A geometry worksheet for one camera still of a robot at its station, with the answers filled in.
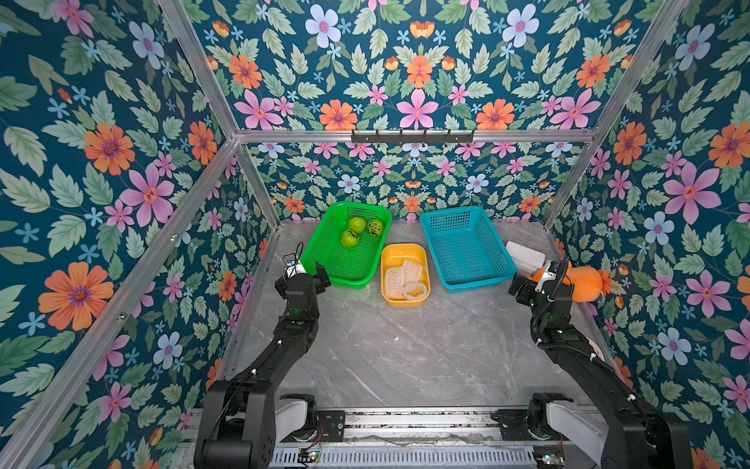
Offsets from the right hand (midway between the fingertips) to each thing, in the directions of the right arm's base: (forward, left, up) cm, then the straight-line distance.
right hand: (538, 276), depth 84 cm
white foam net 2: (+9, +37, -12) cm, 40 cm away
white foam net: (+3, +43, -8) cm, 44 cm away
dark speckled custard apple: (+27, +52, -8) cm, 59 cm away
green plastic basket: (+12, +58, -14) cm, 61 cm away
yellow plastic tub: (+18, +43, -13) cm, 49 cm away
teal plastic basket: (+23, +15, -15) cm, 32 cm away
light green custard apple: (+29, +58, -8) cm, 65 cm away
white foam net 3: (+2, +36, -14) cm, 38 cm away
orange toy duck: (+4, -20, -9) cm, 22 cm away
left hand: (0, +69, +2) cm, 69 cm away
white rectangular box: (+15, -3, -11) cm, 18 cm away
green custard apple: (+22, +60, -9) cm, 65 cm away
